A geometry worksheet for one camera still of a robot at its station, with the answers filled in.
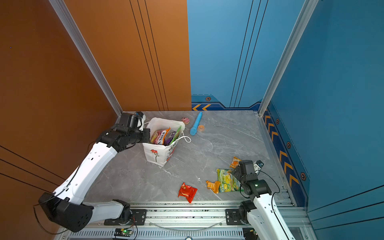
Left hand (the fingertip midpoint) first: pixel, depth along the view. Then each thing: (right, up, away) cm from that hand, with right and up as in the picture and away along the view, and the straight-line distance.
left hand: (149, 132), depth 77 cm
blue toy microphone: (+22, +1, +28) cm, 35 cm away
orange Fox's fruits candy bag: (+3, -3, +4) cm, 6 cm away
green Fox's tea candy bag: (+43, -28, +5) cm, 51 cm away
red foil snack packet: (+20, -32, +2) cm, 38 cm away
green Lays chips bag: (+13, -2, +6) cm, 15 cm away
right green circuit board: (+50, -48, -7) cm, 69 cm away
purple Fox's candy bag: (+10, -4, +4) cm, 11 cm away
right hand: (+48, -23, +5) cm, 53 cm away
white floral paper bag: (+6, -12, +1) cm, 13 cm away
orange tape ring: (+28, +2, +31) cm, 42 cm away
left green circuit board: (-11, -48, -6) cm, 49 cm away
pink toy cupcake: (+16, +8, +35) cm, 39 cm away
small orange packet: (+49, -19, +14) cm, 54 cm away
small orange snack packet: (+35, -31, +5) cm, 47 cm away
